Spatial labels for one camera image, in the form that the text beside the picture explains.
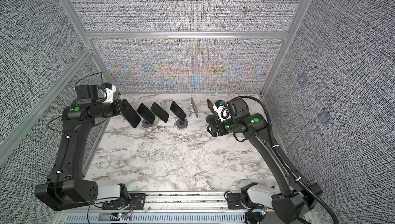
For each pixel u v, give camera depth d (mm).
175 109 944
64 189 376
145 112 952
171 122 1012
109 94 648
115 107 640
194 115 1009
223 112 628
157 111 949
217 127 616
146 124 1012
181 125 1021
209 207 732
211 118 1033
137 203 732
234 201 732
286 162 403
